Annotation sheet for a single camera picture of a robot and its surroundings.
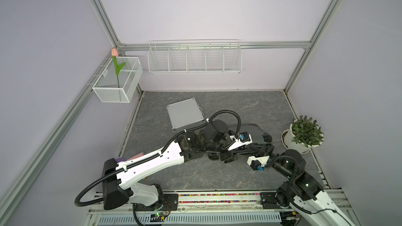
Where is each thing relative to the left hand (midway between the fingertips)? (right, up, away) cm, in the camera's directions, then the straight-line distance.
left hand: (241, 148), depth 64 cm
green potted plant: (+37, +4, +15) cm, 40 cm away
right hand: (+7, +1, +8) cm, 11 cm away
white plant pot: (+35, -1, +30) cm, 46 cm away
